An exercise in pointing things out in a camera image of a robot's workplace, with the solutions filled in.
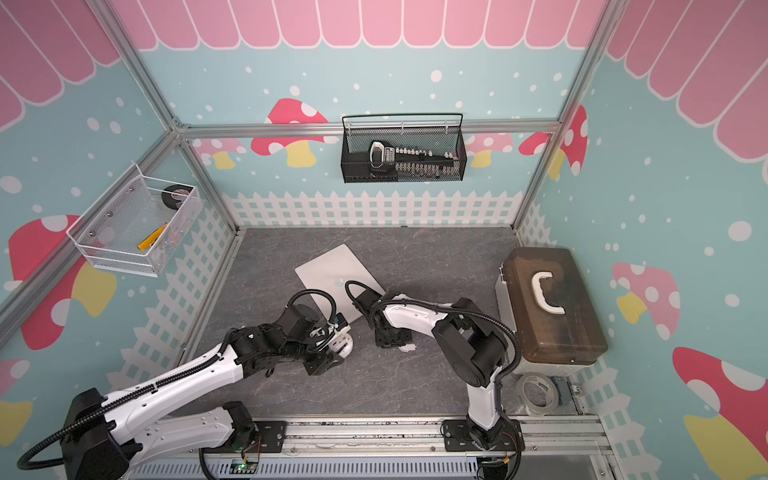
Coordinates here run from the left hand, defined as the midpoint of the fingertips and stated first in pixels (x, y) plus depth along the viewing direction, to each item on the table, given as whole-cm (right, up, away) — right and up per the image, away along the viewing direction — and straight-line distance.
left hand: (332, 355), depth 77 cm
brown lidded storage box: (+55, +13, -3) cm, 57 cm away
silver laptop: (-6, +20, +28) cm, 35 cm away
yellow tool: (-43, +30, -6) cm, 52 cm away
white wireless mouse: (+3, +3, -2) cm, 5 cm away
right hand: (+16, 0, +13) cm, 21 cm away
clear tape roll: (+55, -12, +4) cm, 57 cm away
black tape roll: (-44, +43, +3) cm, 61 cm away
